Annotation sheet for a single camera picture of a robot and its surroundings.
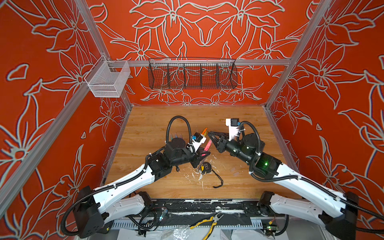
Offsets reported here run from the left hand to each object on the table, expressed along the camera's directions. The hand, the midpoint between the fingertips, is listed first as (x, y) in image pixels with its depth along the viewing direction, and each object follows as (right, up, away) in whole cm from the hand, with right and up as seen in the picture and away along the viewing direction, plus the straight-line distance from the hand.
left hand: (208, 149), depth 68 cm
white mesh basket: (-62, +40, +26) cm, 78 cm away
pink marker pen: (-1, +2, -3) cm, 4 cm away
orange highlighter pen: (+2, +6, +36) cm, 37 cm away
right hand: (-1, +8, -5) cm, 9 cm away
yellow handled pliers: (+3, -34, +2) cm, 34 cm away
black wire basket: (-7, +45, +30) cm, 55 cm away
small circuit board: (+30, -38, +1) cm, 48 cm away
